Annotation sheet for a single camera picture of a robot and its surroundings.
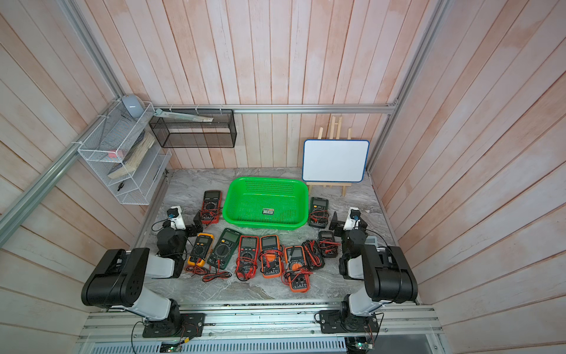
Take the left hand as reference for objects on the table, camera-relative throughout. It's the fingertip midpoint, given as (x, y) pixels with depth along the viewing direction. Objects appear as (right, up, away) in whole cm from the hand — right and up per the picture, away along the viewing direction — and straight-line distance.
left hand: (190, 214), depth 92 cm
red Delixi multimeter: (+25, -15, -8) cm, 31 cm away
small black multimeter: (+58, -12, -2) cm, 59 cm away
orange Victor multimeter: (+34, -16, -6) cm, 38 cm away
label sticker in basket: (+32, 0, +12) cm, 35 cm away
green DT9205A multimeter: (+15, -14, -3) cm, 21 cm away
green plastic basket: (+32, +4, +14) cm, 35 cm away
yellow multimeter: (+6, -14, -3) cm, 15 cm away
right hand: (+66, +1, -1) cm, 66 cm away
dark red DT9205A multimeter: (+6, +2, +10) cm, 12 cm away
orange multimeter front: (+44, -19, -10) cm, 49 cm away
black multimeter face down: (+52, -17, -6) cm, 54 cm away
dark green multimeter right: (+56, -1, +7) cm, 56 cm away
